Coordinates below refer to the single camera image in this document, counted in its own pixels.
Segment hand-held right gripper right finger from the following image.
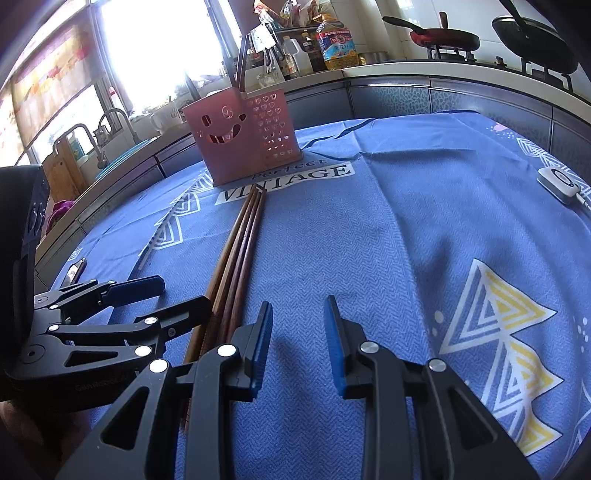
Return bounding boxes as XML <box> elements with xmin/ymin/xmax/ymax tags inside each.
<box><xmin>323</xmin><ymin>294</ymin><xmax>542</xmax><ymax>480</ymax></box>

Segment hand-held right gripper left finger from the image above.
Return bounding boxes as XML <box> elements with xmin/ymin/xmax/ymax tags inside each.
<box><xmin>54</xmin><ymin>301</ymin><xmax>274</xmax><ymax>480</ymax></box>

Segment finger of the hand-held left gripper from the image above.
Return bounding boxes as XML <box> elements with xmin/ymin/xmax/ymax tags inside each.
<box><xmin>33</xmin><ymin>276</ymin><xmax>167</xmax><ymax>325</ymax></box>
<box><xmin>44</xmin><ymin>295</ymin><xmax>214</xmax><ymax>372</ymax></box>

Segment brown wooden chopstick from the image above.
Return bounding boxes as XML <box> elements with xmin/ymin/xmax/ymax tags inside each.
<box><xmin>182</xmin><ymin>185</ymin><xmax>260</xmax><ymax>432</ymax></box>
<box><xmin>228</xmin><ymin>189</ymin><xmax>267</xmax><ymax>335</ymax></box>
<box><xmin>215</xmin><ymin>187</ymin><xmax>264</xmax><ymax>347</ymax></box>
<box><xmin>184</xmin><ymin>185</ymin><xmax>257</xmax><ymax>365</ymax></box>

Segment pink perforated utensil holder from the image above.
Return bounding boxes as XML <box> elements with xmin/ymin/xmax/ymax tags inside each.
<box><xmin>181</xmin><ymin>89</ymin><xmax>305</xmax><ymax>188</ymax></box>

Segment bundle of wooden chopsticks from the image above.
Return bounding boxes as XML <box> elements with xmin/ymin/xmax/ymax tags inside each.
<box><xmin>233</xmin><ymin>32</ymin><xmax>254</xmax><ymax>93</ymax></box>

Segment person's left hand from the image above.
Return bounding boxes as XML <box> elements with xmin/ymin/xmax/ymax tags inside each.
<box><xmin>0</xmin><ymin>402</ymin><xmax>100</xmax><ymax>480</ymax></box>

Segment black smartphone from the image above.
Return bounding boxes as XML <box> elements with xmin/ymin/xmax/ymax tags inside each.
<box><xmin>65</xmin><ymin>257</ymin><xmax>88</xmax><ymax>284</ymax></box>

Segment magenta cloth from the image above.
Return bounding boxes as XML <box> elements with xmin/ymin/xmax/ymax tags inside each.
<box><xmin>46</xmin><ymin>199</ymin><xmax>77</xmax><ymax>236</ymax></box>

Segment wooden cutting board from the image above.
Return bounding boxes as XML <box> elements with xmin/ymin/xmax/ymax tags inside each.
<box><xmin>42</xmin><ymin>136</ymin><xmax>90</xmax><ymax>204</ymax></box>

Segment blue plastic basin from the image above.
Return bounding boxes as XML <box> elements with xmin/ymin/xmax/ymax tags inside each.
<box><xmin>95</xmin><ymin>138</ymin><xmax>160</xmax><ymax>183</ymax></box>

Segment blue printed tablecloth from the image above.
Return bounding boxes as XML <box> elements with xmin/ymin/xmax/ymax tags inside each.
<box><xmin>44</xmin><ymin>113</ymin><xmax>591</xmax><ymax>480</ymax></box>

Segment tall steel faucet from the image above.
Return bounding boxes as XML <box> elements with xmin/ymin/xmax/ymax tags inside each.
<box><xmin>53</xmin><ymin>124</ymin><xmax>109</xmax><ymax>169</ymax></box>
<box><xmin>95</xmin><ymin>108</ymin><xmax>139</xmax><ymax>144</ymax></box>

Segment white mug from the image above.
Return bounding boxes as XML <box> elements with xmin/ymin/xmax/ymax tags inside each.
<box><xmin>150</xmin><ymin>108</ymin><xmax>185</xmax><ymax>134</ymax></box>

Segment printed window blind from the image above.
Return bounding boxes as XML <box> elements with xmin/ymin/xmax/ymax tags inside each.
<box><xmin>0</xmin><ymin>0</ymin><xmax>121</xmax><ymax>167</ymax></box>

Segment grey kitchen counter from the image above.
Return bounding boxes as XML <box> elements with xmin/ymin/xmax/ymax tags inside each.
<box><xmin>34</xmin><ymin>60</ymin><xmax>591</xmax><ymax>287</ymax></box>

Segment white plastic jug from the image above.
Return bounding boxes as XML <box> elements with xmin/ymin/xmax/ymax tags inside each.
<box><xmin>283</xmin><ymin>36</ymin><xmax>315</xmax><ymax>77</ymax></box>

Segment hanging kitchen tool rack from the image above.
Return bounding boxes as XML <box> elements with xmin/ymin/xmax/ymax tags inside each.
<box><xmin>249</xmin><ymin>21</ymin><xmax>284</xmax><ymax>77</ymax></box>

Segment white square device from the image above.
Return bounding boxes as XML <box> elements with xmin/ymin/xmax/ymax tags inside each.
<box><xmin>537</xmin><ymin>167</ymin><xmax>581</xmax><ymax>204</ymax></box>

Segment dark sauce bottle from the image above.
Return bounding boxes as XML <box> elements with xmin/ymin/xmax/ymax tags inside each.
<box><xmin>300</xmin><ymin>30</ymin><xmax>326</xmax><ymax>72</ymax></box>

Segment yellow cooking oil bottle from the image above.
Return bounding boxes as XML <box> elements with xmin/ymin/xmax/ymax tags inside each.
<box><xmin>316</xmin><ymin>14</ymin><xmax>360</xmax><ymax>71</ymax></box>

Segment snack packets on shelf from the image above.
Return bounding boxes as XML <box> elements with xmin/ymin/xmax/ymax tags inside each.
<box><xmin>254</xmin><ymin>0</ymin><xmax>333</xmax><ymax>28</ymax></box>

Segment black gas stove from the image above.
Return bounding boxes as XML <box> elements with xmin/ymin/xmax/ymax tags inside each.
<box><xmin>427</xmin><ymin>46</ymin><xmax>583</xmax><ymax>93</ymax></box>

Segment red frying pan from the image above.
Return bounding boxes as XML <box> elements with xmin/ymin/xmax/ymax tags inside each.
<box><xmin>382</xmin><ymin>12</ymin><xmax>481</xmax><ymax>51</ymax></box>

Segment black wok with lid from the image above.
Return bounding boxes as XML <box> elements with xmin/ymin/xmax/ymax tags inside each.
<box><xmin>492</xmin><ymin>0</ymin><xmax>580</xmax><ymax>75</ymax></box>

